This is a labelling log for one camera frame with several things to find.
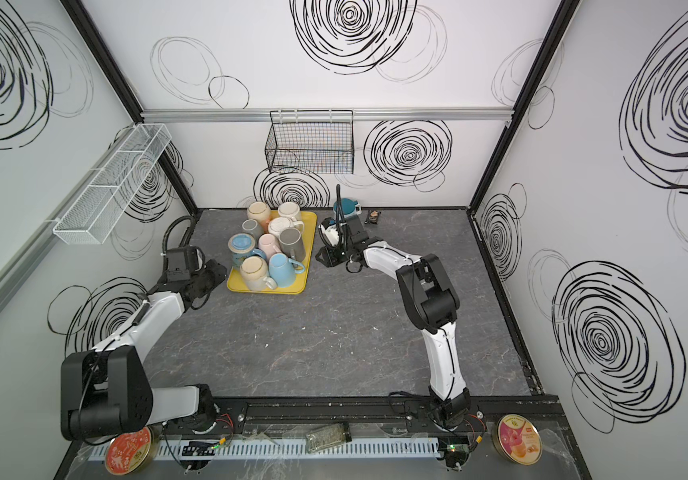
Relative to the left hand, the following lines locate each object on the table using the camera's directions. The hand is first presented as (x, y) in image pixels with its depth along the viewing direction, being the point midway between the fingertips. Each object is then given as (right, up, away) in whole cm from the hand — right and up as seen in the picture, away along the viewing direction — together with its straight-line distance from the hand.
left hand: (226, 267), depth 89 cm
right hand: (+27, +3, +8) cm, 28 cm away
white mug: (+14, +20, +23) cm, 33 cm away
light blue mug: (+16, -1, +2) cm, 17 cm away
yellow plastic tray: (0, -5, +6) cm, 8 cm away
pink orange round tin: (+76, -37, -21) cm, 87 cm away
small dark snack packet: (+46, +17, +27) cm, 56 cm away
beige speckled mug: (+7, -1, +2) cm, 8 cm away
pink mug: (+11, +7, +8) cm, 15 cm away
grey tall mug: (+19, +7, +7) cm, 21 cm away
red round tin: (-12, -39, -23) cm, 47 cm away
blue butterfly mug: (+3, +6, +6) cm, 9 cm away
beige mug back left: (+4, +19, +19) cm, 27 cm away
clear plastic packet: (+32, -37, -21) cm, 53 cm away
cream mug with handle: (+11, +14, +16) cm, 24 cm away
